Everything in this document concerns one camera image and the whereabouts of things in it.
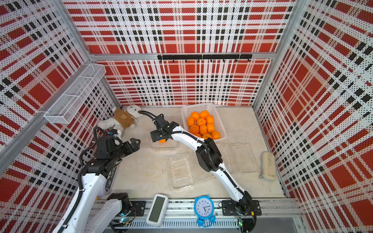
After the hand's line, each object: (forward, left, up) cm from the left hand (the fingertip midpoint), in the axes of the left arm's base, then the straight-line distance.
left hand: (136, 143), depth 79 cm
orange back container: (+4, -13, -4) cm, 15 cm away
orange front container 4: (+19, -38, -13) cm, 45 cm away
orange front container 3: (+28, -43, -12) cm, 53 cm away
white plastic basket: (+34, -26, -11) cm, 44 cm away
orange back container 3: (+32, -39, -12) cm, 52 cm away
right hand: (+12, -10, -10) cm, 19 cm away
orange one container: (+20, -32, -14) cm, 40 cm away
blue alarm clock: (-29, -37, -15) cm, 49 cm away
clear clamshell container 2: (-9, -24, -17) cm, 31 cm away
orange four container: (+13, -46, -12) cm, 50 cm away
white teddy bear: (+27, +22, -10) cm, 36 cm away
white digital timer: (-31, -14, -13) cm, 36 cm away
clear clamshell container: (+10, -15, -18) cm, 25 cm away
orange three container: (+12, -40, -11) cm, 44 cm away
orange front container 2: (+26, -37, -13) cm, 47 cm away
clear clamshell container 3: (0, -62, -19) cm, 65 cm away
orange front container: (+26, -29, -13) cm, 41 cm away
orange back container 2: (+32, -33, -13) cm, 47 cm away
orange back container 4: (+20, -43, -12) cm, 49 cm away
